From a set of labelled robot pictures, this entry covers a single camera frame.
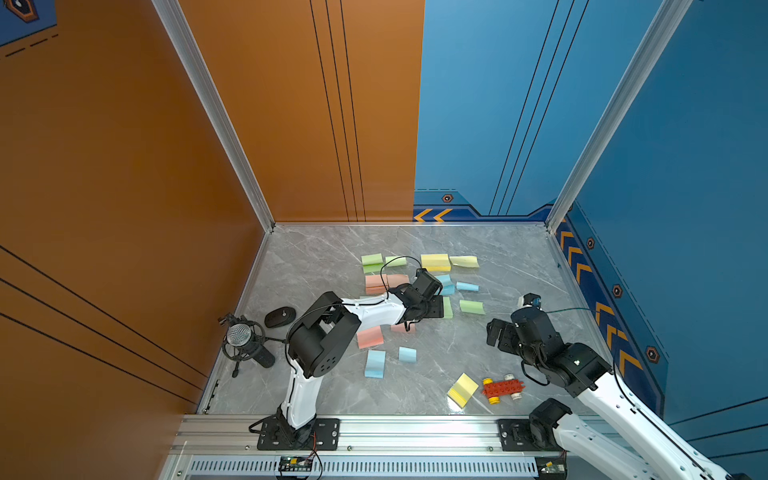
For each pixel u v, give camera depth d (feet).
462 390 2.59
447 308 3.07
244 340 2.21
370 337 2.93
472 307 3.21
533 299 2.21
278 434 2.37
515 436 2.37
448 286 3.26
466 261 3.58
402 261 3.53
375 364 2.79
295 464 2.33
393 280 3.44
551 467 2.33
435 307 2.77
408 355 2.86
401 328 2.54
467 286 3.35
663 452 1.35
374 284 3.37
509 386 2.60
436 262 3.57
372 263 3.47
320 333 1.73
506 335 2.22
